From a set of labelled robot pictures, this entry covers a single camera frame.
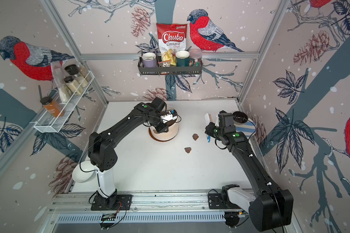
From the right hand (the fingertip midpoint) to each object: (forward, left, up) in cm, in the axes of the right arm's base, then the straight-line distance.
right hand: (205, 125), depth 81 cm
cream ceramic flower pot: (+2, +19, -6) cm, 20 cm away
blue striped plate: (+11, -34, -18) cm, 40 cm away
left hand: (+2, +21, -3) cm, 22 cm away
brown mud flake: (+4, +4, -19) cm, 20 cm away
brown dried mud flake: (-6, +10, -20) cm, 22 cm away
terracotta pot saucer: (-1, +25, -18) cm, 30 cm away
